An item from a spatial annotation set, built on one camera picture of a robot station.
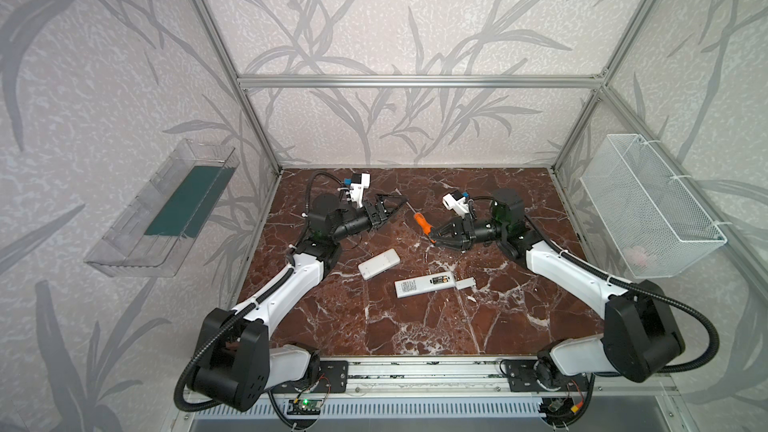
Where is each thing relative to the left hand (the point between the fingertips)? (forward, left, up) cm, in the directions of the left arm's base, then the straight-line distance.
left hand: (405, 201), depth 71 cm
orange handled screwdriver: (-4, -4, -4) cm, 7 cm away
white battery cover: (-9, -19, -30) cm, 36 cm away
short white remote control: (-2, +8, -31) cm, 32 cm away
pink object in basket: (-9, -57, -8) cm, 58 cm away
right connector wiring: (-39, -40, -34) cm, 65 cm away
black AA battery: (-8, -10, -29) cm, 32 cm away
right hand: (-7, -7, -4) cm, 10 cm away
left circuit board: (-39, +24, -32) cm, 56 cm away
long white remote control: (-9, -6, -30) cm, 32 cm away
